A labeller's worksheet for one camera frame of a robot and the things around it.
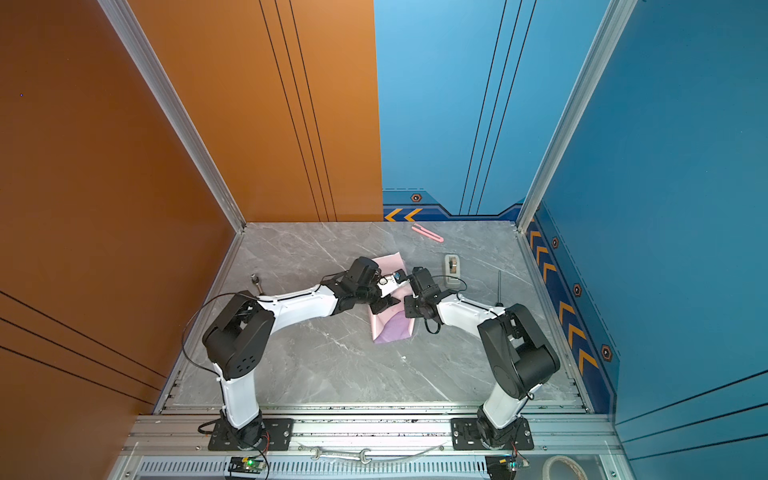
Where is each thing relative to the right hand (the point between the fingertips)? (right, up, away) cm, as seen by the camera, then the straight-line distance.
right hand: (410, 305), depth 95 cm
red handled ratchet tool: (-53, +7, +8) cm, 54 cm away
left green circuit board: (-39, -34, -24) cm, 57 cm away
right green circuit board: (+20, -34, -25) cm, 47 cm away
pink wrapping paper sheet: (-5, -5, -4) cm, 8 cm away
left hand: (-4, +5, -3) cm, 7 cm away
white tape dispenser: (+15, +11, +7) cm, 20 cm away
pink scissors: (+8, +24, +22) cm, 34 cm away
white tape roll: (+37, -33, -27) cm, 57 cm away
